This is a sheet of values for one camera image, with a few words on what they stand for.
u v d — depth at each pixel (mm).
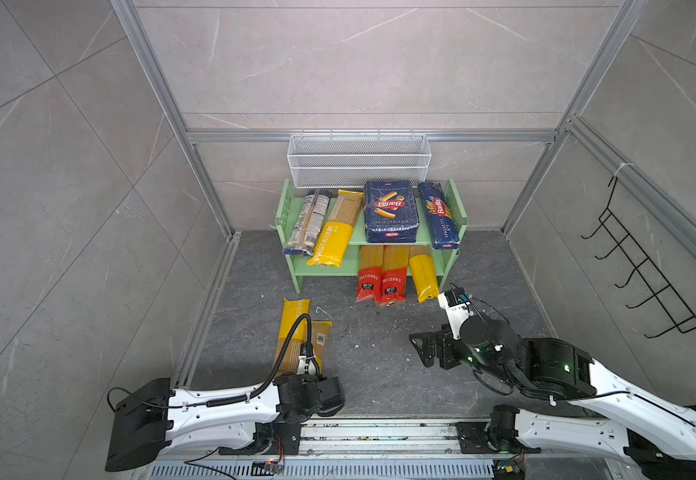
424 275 873
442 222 799
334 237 793
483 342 421
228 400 482
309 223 813
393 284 854
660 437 403
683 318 583
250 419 498
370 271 884
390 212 801
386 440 745
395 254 929
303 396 583
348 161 1009
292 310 960
